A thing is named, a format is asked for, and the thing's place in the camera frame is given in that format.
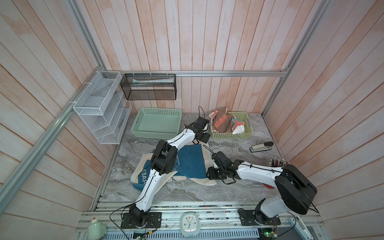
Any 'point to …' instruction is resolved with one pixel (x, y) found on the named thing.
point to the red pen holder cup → (274, 163)
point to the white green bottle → (96, 230)
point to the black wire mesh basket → (149, 86)
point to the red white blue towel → (238, 127)
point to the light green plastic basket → (248, 130)
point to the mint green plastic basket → (163, 123)
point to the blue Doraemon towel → (193, 159)
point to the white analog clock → (190, 224)
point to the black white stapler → (264, 146)
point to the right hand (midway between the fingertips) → (208, 175)
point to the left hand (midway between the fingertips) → (204, 137)
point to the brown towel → (222, 122)
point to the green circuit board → (267, 234)
